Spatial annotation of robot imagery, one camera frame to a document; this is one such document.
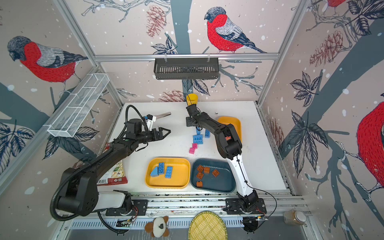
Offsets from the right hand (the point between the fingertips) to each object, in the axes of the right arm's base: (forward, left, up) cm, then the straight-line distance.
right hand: (192, 122), depth 106 cm
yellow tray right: (0, -31, +2) cm, 31 cm away
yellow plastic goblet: (+14, +1, +11) cm, 18 cm away
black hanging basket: (+29, +5, +26) cm, 39 cm away
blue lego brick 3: (-9, -11, -1) cm, 14 cm away
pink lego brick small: (-17, -3, -2) cm, 18 cm away
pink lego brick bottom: (-22, -1, -1) cm, 22 cm away
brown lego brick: (-42, -7, 0) cm, 43 cm away
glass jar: (-56, -49, +5) cm, 74 cm away
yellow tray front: (-37, +4, -2) cm, 37 cm away
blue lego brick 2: (-7, -5, -2) cm, 9 cm away
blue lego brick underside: (-15, -6, -2) cm, 16 cm away
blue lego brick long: (-34, +16, -1) cm, 38 cm away
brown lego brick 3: (-35, -16, -2) cm, 39 cm away
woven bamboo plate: (-60, -11, -3) cm, 61 cm away
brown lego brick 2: (-33, -7, -2) cm, 34 cm away
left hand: (-20, +13, +16) cm, 29 cm away
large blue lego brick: (-13, -4, 0) cm, 14 cm away
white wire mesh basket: (-25, +58, +30) cm, 70 cm away
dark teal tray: (-39, -21, -5) cm, 45 cm away
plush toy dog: (-62, +11, +1) cm, 63 cm away
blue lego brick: (-37, +11, -1) cm, 39 cm away
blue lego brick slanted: (-37, +19, 0) cm, 42 cm away
